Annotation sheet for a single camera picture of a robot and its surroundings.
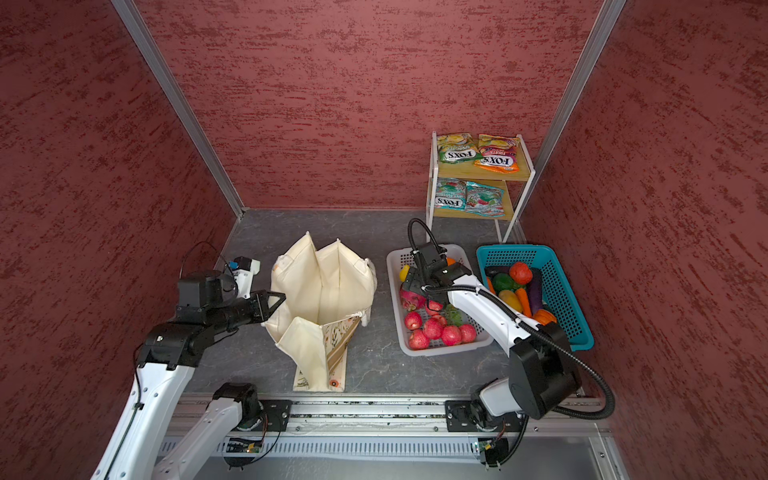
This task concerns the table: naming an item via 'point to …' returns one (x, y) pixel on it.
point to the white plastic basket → (399, 257)
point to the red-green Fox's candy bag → (484, 201)
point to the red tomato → (520, 273)
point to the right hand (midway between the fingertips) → (418, 291)
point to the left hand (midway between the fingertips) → (284, 304)
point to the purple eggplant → (535, 290)
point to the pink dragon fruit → (411, 301)
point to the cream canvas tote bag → (327, 293)
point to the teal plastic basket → (558, 295)
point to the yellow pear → (404, 272)
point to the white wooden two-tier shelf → (514, 184)
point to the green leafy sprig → (454, 316)
